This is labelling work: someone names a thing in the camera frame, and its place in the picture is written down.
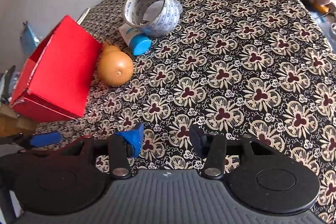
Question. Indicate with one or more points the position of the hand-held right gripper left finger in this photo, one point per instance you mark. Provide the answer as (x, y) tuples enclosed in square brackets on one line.
[(131, 140)]

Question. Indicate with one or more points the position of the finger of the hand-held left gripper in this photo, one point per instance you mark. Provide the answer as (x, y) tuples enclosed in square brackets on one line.
[(46, 139)]

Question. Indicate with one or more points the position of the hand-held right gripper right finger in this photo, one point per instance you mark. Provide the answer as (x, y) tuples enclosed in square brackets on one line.
[(197, 138)]

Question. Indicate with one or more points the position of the tan gourd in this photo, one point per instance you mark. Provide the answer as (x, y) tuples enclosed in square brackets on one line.
[(115, 66)]

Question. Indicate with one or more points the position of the red cardboard box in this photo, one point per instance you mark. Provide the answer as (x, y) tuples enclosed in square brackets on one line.
[(60, 64)]

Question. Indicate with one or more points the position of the white tube with blue cap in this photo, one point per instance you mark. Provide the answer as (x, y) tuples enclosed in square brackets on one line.
[(139, 44)]

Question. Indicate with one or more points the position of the printed tape roll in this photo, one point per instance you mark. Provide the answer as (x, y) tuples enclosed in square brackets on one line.
[(168, 16)]

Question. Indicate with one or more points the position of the clear plastic container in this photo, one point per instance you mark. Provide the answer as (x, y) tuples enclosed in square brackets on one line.
[(179, 6)]

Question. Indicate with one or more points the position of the blue packet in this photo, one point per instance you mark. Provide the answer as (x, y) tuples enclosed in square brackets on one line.
[(29, 37)]

